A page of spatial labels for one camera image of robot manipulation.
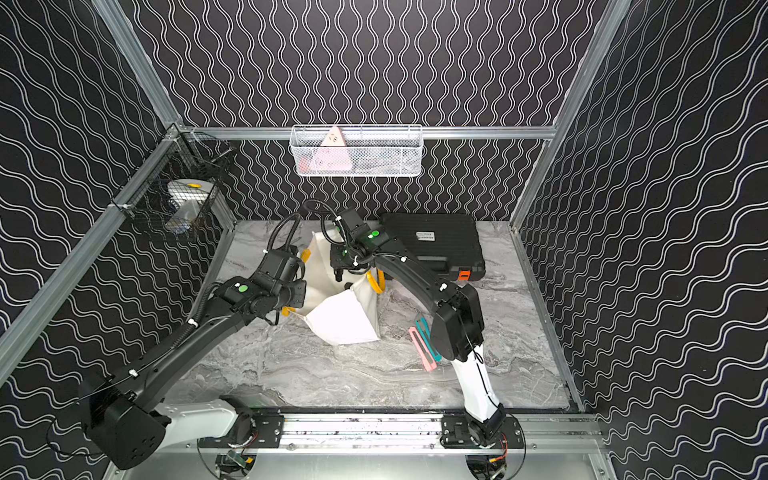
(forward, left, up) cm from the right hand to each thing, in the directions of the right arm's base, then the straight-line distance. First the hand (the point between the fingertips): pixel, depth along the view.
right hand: (335, 259), depth 86 cm
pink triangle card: (+24, +2, +17) cm, 30 cm away
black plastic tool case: (+18, -36, -13) cm, 42 cm away
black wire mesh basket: (+10, +43, +16) cm, 47 cm away
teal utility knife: (-13, -27, -19) cm, 35 cm away
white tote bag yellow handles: (-19, -5, +3) cm, 20 cm away
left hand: (-9, +9, +2) cm, 13 cm away
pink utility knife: (-20, -26, -19) cm, 38 cm away
